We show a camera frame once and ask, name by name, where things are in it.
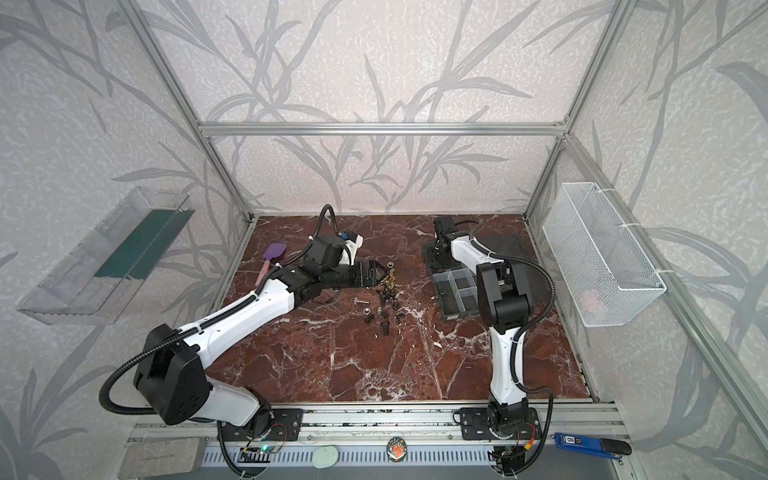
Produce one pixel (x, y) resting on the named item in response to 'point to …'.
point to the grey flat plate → (155, 456)
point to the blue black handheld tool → (604, 447)
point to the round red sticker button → (396, 449)
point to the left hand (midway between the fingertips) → (381, 266)
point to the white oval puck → (325, 456)
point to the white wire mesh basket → (607, 277)
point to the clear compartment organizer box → (456, 292)
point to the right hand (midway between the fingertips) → (437, 253)
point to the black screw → (385, 325)
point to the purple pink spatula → (270, 252)
